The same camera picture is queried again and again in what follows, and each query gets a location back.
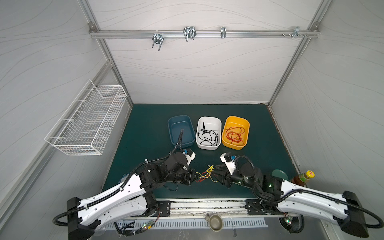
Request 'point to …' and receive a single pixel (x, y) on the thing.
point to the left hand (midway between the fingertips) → (200, 176)
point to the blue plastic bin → (175, 125)
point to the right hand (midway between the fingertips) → (216, 166)
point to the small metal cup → (215, 222)
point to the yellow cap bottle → (303, 178)
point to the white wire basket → (85, 127)
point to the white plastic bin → (211, 123)
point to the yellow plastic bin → (237, 121)
